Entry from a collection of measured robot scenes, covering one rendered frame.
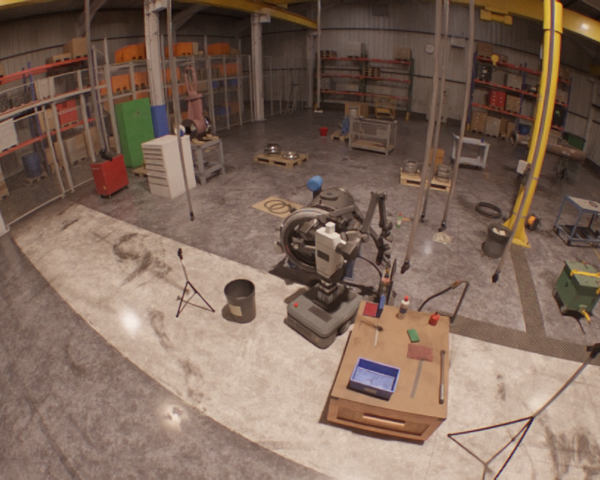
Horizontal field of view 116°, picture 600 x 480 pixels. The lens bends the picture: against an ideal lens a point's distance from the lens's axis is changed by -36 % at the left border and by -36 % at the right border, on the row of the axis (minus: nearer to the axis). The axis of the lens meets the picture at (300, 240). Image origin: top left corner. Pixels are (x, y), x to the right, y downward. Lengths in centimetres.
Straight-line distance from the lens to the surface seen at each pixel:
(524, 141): 904
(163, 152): 597
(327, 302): 279
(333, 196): 337
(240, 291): 314
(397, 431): 239
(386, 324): 249
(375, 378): 215
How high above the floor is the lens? 227
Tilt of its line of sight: 32 degrees down
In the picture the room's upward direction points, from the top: straight up
